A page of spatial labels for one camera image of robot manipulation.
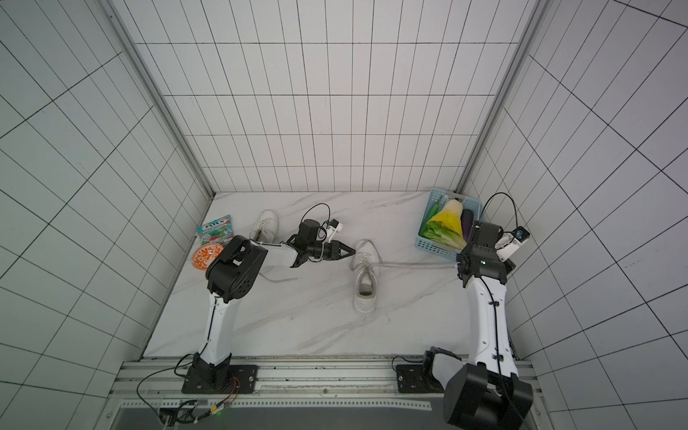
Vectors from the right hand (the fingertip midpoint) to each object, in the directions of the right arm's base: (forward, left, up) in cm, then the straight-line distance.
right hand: (489, 249), depth 75 cm
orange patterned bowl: (+4, +96, -18) cm, 98 cm away
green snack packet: (+15, +94, -17) cm, 96 cm away
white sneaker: (-1, +36, -11) cm, 37 cm away
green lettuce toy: (+15, +7, -14) cm, 22 cm away
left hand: (+6, +41, -18) cm, 45 cm away
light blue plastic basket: (+38, +3, -17) cm, 42 cm away
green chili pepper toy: (+29, +8, -19) cm, 36 cm away
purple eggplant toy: (+26, -5, -18) cm, 32 cm away
